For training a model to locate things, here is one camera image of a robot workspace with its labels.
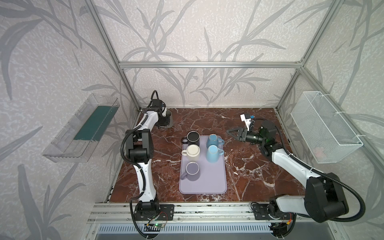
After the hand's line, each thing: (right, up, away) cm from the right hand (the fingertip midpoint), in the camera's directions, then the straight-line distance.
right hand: (228, 129), depth 76 cm
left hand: (-38, +7, +26) cm, 46 cm away
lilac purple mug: (-19, -23, +3) cm, 30 cm away
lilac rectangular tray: (-7, -30, +9) cm, 32 cm away
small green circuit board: (-34, -46, -6) cm, 57 cm away
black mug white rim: (-19, -7, +16) cm, 26 cm away
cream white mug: (-19, -14, +11) cm, 26 cm away
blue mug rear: (-6, -7, +14) cm, 17 cm away
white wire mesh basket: (+40, -4, -15) cm, 43 cm away
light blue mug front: (-7, -15, +10) cm, 19 cm away
